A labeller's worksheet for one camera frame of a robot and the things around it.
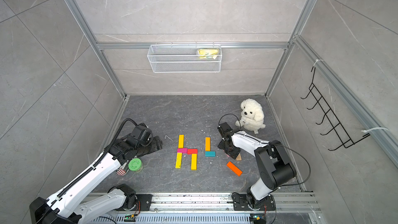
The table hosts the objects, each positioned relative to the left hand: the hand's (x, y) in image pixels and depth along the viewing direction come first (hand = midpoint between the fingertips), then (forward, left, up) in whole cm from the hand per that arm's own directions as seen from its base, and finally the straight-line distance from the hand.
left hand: (158, 142), depth 78 cm
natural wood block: (-5, -43, -12) cm, 45 cm away
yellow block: (-6, -18, -14) cm, 23 cm away
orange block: (-10, -40, -15) cm, 44 cm away
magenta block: (+2, -11, -15) cm, 18 cm away
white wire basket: (+53, -13, +15) cm, 56 cm away
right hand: (+1, -37, -15) cm, 40 cm away
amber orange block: (+5, -26, -14) cm, 30 cm away
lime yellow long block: (-5, -9, -14) cm, 17 cm away
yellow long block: (+7, -10, -14) cm, 18 cm away
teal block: (-1, -27, -14) cm, 30 cm away
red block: (+1, -16, -15) cm, 23 cm away
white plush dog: (+15, -52, 0) cm, 55 cm away
